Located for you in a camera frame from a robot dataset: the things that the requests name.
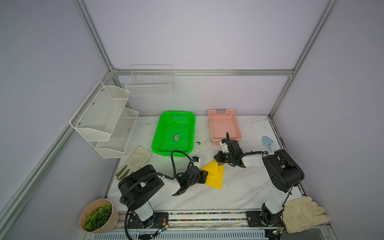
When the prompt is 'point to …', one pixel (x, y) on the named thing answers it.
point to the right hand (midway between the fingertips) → (213, 156)
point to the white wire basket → (154, 80)
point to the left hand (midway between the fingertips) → (206, 173)
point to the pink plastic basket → (223, 125)
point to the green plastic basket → (174, 130)
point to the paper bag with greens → (98, 217)
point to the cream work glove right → (303, 213)
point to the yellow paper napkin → (215, 177)
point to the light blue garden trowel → (267, 140)
